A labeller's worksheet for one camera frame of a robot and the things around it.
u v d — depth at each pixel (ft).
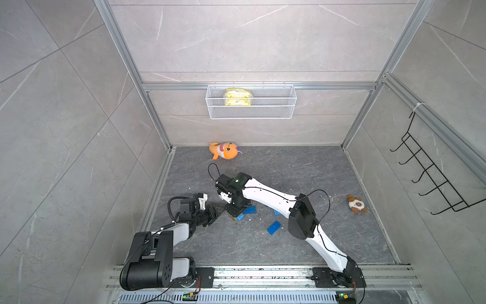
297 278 2.45
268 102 3.30
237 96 2.89
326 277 2.38
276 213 1.94
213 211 2.61
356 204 2.97
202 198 2.80
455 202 1.93
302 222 1.81
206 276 2.40
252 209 2.96
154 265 1.39
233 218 2.50
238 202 2.43
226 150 3.51
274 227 2.80
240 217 2.75
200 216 2.55
